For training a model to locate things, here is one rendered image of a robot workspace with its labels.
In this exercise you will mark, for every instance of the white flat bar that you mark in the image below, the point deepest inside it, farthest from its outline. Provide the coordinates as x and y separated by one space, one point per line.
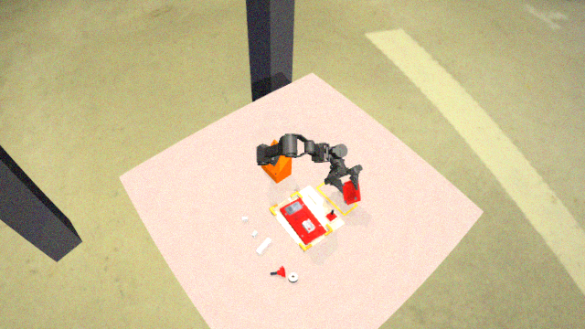
263 246

